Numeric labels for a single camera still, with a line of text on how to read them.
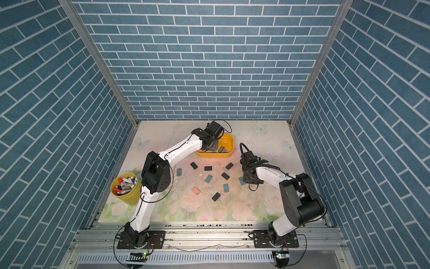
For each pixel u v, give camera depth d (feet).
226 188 2.99
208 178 3.07
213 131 2.50
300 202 1.48
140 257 2.37
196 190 2.92
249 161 2.42
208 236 2.49
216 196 2.84
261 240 2.41
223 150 3.41
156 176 1.83
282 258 2.41
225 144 3.53
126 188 2.55
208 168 3.18
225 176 3.09
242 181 3.05
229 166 3.24
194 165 3.25
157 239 2.41
